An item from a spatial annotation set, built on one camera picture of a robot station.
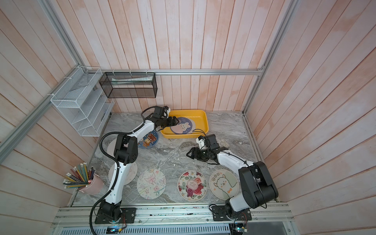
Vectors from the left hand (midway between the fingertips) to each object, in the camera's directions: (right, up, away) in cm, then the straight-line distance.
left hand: (175, 123), depth 106 cm
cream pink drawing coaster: (+14, -2, +5) cm, 15 cm away
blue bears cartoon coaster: (-19, -12, -2) cm, 23 cm away
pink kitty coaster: (-47, -17, -3) cm, 50 cm away
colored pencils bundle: (-49, -29, -30) cm, 65 cm away
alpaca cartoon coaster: (+30, -37, -22) cm, 52 cm away
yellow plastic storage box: (+20, +3, +8) cm, 22 cm away
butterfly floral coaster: (-13, -36, -22) cm, 45 cm away
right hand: (+11, -20, -17) cm, 28 cm away
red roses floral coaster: (+11, -37, -22) cm, 45 cm away
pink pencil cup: (-41, -35, -30) cm, 62 cm away
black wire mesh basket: (-34, +28, -1) cm, 44 cm away
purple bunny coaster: (+6, -2, +4) cm, 8 cm away
